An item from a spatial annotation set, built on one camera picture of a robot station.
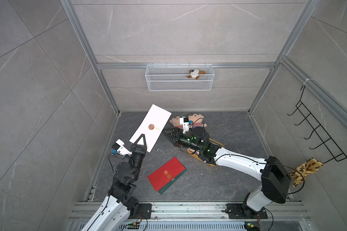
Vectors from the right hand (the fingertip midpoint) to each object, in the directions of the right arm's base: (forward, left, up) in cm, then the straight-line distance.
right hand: (163, 133), depth 68 cm
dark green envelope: (-15, -1, -31) cm, 35 cm away
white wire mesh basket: (+50, -9, -1) cm, 51 cm away
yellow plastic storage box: (-9, -15, -4) cm, 18 cm away
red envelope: (-8, +1, -30) cm, 31 cm away
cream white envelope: (+3, +6, +3) cm, 7 cm away
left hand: (-2, +8, +3) cm, 9 cm away
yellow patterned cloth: (-14, -69, -9) cm, 71 cm away
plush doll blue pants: (+30, -22, -25) cm, 45 cm away
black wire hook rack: (-1, -75, +1) cm, 75 cm away
